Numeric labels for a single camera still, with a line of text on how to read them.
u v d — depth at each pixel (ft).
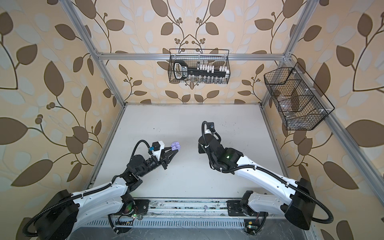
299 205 1.24
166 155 2.23
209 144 1.73
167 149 2.39
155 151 2.09
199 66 2.65
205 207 2.46
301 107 2.41
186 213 2.42
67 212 1.37
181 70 2.76
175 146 2.40
